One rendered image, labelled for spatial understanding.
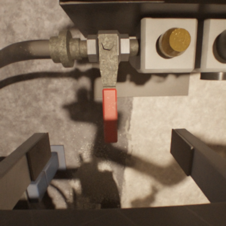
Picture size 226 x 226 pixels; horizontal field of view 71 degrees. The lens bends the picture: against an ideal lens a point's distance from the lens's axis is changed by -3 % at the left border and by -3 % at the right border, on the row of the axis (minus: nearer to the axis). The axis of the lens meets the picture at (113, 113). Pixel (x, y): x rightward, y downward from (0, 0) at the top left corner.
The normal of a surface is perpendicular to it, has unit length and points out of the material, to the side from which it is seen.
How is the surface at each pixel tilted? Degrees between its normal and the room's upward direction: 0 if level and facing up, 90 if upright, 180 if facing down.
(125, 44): 0
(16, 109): 0
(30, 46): 15
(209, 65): 0
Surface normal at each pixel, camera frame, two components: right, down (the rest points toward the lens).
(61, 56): 0.03, 0.66
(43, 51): 0.15, 0.49
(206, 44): -0.69, 0.20
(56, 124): 0.02, 0.25
